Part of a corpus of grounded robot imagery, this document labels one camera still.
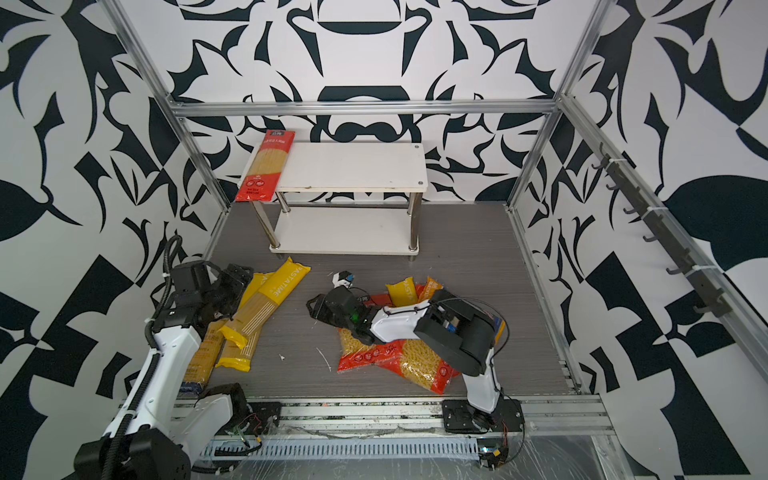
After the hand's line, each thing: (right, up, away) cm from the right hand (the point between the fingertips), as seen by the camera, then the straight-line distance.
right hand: (308, 302), depth 85 cm
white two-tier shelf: (+8, +34, +38) cm, 51 cm away
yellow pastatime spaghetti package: (-13, +1, +7) cm, 14 cm away
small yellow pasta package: (+27, +1, +9) cm, 29 cm away
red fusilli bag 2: (+30, -14, -8) cm, 34 cm away
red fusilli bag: (+14, -13, -5) cm, 20 cm away
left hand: (-16, +9, -3) cm, 19 cm away
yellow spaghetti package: (-19, -14, -3) cm, 24 cm away
